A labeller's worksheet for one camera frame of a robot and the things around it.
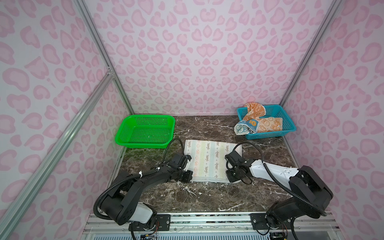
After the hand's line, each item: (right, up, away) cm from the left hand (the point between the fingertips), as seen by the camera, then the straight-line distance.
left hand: (192, 175), depth 87 cm
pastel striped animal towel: (+9, +6, +6) cm, 13 cm away
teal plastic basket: (+64, +41, +26) cm, 80 cm away
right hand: (+22, -1, 0) cm, 22 cm away
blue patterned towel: (+34, +28, +11) cm, 46 cm away
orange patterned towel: (+45, +40, +23) cm, 64 cm away
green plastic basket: (-35, +26, +23) cm, 49 cm away
